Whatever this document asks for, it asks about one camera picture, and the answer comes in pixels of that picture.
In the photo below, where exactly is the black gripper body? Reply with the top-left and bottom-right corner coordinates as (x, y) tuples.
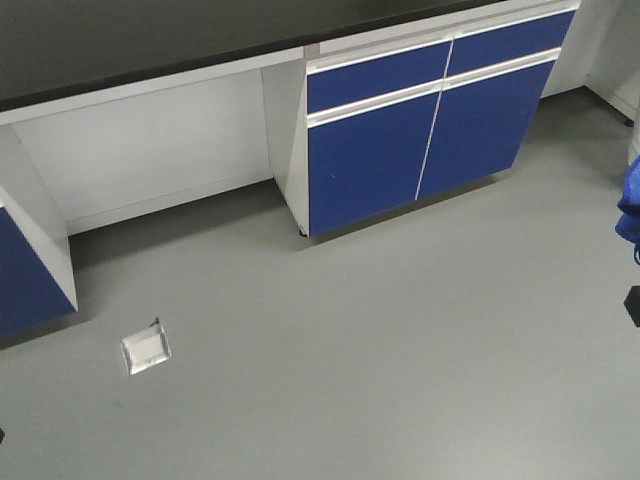
(623, 284), (640, 329)

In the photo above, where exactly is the blue cloth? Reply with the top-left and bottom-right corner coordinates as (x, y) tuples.
(614, 154), (640, 264)

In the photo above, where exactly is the white furniture with black foot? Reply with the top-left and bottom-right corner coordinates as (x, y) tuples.
(582, 0), (640, 127)

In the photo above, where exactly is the bench with blue cabinet doors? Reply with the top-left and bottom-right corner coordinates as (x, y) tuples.
(0, 0), (582, 352)

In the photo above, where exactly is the silver floor socket box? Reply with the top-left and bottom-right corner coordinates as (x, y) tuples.
(120, 316), (174, 376)

